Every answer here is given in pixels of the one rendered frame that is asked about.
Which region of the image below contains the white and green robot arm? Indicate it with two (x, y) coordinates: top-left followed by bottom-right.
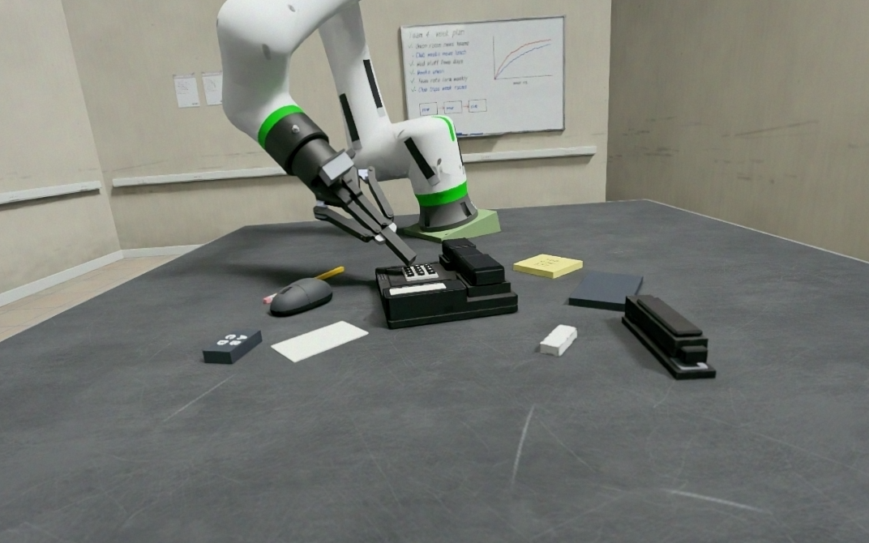
(216, 0), (478, 233)

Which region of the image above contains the dark grey computer mouse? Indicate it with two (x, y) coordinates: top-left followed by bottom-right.
(270, 278), (332, 317)

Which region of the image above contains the yellow sticky note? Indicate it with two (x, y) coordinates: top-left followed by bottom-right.
(513, 254), (582, 279)

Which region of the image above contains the dark grey telephone handset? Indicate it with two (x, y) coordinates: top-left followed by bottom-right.
(442, 237), (505, 286)

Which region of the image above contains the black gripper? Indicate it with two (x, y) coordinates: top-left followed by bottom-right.
(291, 139), (417, 267)

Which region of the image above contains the white rectangular sheet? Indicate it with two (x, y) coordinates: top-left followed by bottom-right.
(271, 322), (368, 362)

